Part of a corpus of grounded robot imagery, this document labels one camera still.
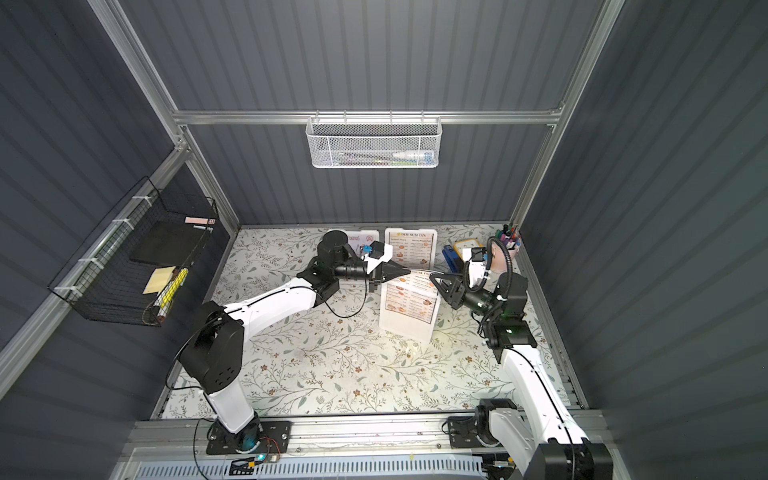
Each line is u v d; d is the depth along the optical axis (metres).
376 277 0.68
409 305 0.82
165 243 0.77
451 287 0.67
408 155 0.91
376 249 0.62
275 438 0.72
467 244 1.12
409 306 0.82
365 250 0.63
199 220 0.86
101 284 0.66
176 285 0.71
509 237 0.99
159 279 0.72
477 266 0.65
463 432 0.74
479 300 0.65
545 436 0.41
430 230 0.91
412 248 0.95
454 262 1.06
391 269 0.71
